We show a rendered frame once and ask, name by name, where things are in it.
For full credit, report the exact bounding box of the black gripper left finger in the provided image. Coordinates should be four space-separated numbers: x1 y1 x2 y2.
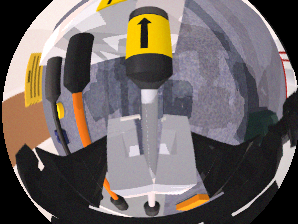
35 136 108 208

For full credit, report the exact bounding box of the orange block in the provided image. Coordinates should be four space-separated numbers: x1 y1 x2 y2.
176 194 210 210

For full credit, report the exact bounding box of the yellow short cylinder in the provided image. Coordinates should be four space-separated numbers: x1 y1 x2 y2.
56 103 64 119

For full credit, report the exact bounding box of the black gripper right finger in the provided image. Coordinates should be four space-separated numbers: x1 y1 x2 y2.
190 132 262 198

